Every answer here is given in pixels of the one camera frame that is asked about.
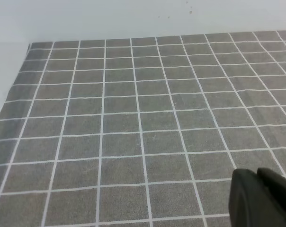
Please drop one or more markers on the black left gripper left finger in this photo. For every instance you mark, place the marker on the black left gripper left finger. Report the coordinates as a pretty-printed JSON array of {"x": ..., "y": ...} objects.
[{"x": 249, "y": 202}]

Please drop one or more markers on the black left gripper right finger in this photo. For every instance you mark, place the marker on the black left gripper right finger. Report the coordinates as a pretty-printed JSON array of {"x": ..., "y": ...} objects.
[{"x": 276, "y": 187}]

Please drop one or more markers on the grey checked tablecloth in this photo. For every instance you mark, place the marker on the grey checked tablecloth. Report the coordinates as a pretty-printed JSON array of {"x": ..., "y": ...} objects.
[{"x": 141, "y": 132}]

